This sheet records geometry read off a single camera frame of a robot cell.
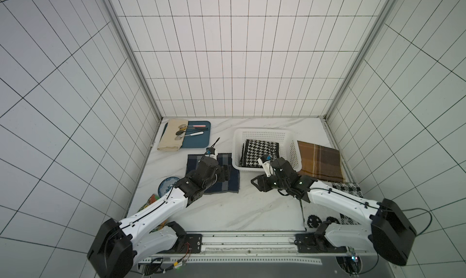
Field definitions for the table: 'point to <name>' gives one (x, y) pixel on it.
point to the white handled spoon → (181, 136)
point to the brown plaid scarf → (321, 162)
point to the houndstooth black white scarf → (252, 150)
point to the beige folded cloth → (167, 141)
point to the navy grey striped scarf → (232, 186)
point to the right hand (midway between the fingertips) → (249, 181)
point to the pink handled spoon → (183, 125)
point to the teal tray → (200, 141)
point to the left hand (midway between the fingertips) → (221, 170)
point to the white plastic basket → (287, 145)
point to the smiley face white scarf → (315, 215)
